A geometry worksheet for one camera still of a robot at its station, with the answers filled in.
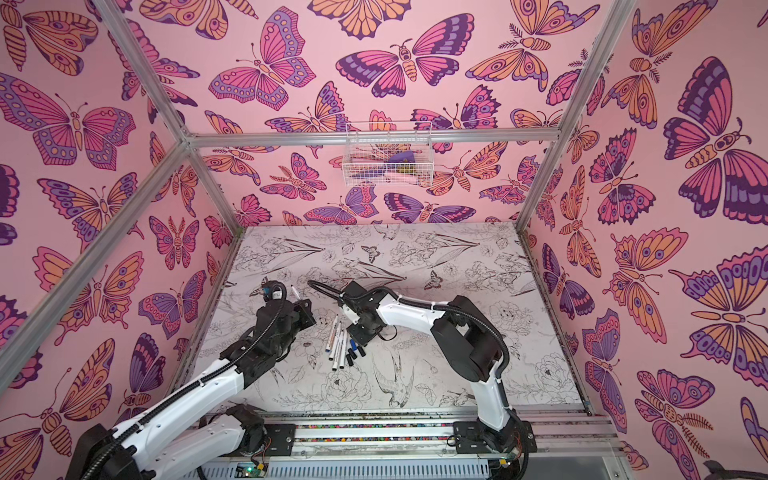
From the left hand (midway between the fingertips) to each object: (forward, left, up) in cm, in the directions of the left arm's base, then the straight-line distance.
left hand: (313, 298), depth 81 cm
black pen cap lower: (-11, -9, -16) cm, 22 cm away
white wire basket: (+44, -21, +16) cm, 51 cm away
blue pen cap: (-7, -10, -16) cm, 20 cm away
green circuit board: (-37, +13, -18) cm, 43 cm away
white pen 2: (-7, -5, -16) cm, 18 cm away
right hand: (-3, -12, -14) cm, 19 cm away
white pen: (-3, -3, -16) cm, 17 cm away
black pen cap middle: (-9, -10, -16) cm, 21 cm away
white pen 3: (-8, -7, -15) cm, 19 cm away
